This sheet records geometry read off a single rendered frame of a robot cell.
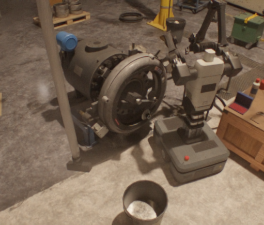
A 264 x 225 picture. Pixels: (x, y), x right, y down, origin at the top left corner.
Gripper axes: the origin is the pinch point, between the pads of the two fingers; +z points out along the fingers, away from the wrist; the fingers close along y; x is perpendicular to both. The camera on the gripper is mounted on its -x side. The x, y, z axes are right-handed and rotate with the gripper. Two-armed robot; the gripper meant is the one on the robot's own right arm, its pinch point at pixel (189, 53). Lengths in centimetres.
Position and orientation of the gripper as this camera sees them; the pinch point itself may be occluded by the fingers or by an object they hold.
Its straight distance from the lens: 246.5
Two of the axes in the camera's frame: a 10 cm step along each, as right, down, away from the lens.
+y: -9.6, 1.9, -2.3
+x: 2.5, 9.1, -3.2
